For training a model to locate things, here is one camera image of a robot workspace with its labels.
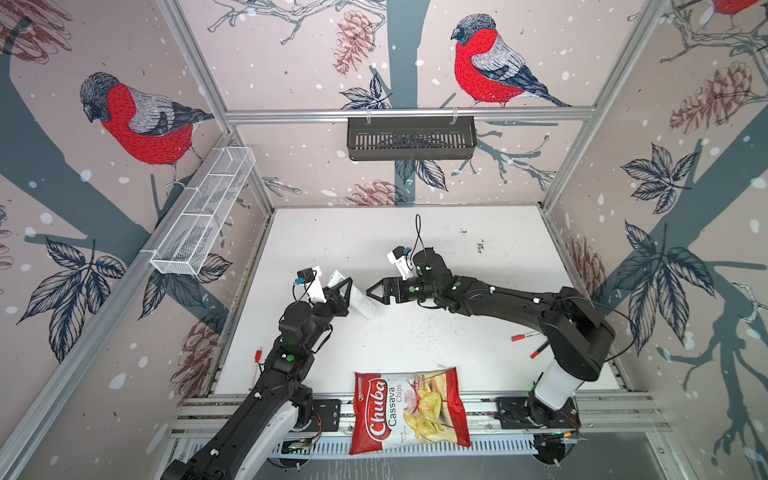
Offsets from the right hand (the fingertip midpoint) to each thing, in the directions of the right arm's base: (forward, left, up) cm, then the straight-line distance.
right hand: (375, 294), depth 80 cm
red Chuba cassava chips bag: (-26, -9, -9) cm, 29 cm away
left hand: (0, +6, +7) cm, 9 cm away
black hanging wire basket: (+55, -9, +15) cm, 57 cm away
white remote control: (-3, +5, +1) cm, 6 cm away
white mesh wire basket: (+23, +48, +18) cm, 56 cm away
